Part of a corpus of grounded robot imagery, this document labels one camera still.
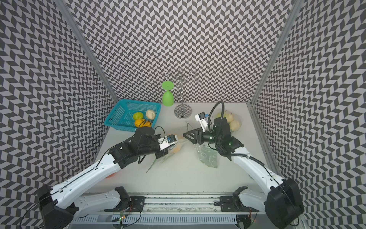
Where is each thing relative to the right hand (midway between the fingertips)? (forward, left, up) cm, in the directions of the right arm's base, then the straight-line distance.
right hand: (186, 137), depth 71 cm
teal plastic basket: (+32, +51, -22) cm, 64 cm away
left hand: (-2, +8, -3) cm, 9 cm away
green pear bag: (+30, +37, -19) cm, 52 cm away
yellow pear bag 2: (+21, +28, -17) cm, 39 cm away
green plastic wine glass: (+30, +12, 0) cm, 32 cm away
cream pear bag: (+31, +28, -18) cm, 46 cm away
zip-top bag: (+1, -14, -24) cm, 27 cm away
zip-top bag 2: (+32, -29, -18) cm, 47 cm away
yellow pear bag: (+24, +35, -19) cm, 46 cm away
